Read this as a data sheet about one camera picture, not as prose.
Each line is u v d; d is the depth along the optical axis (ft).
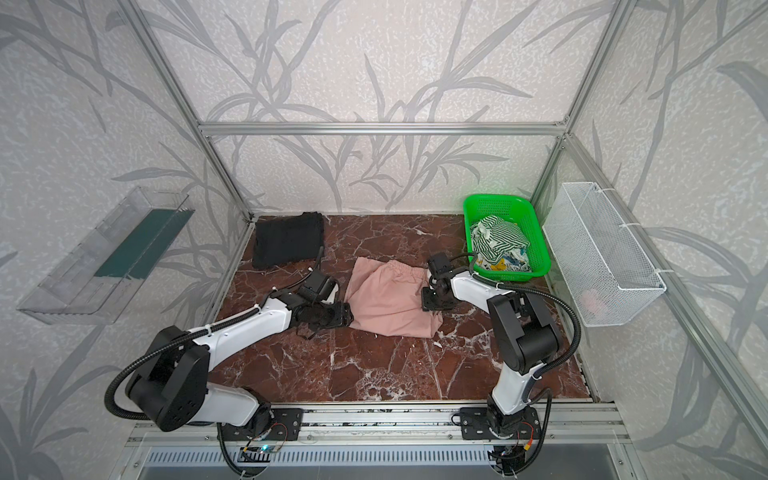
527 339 1.58
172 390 1.38
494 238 3.45
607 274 2.02
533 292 1.64
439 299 2.65
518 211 3.86
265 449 2.32
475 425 2.38
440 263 2.57
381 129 3.14
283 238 3.58
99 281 2.11
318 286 2.28
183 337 1.48
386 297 3.05
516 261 3.34
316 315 2.38
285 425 2.38
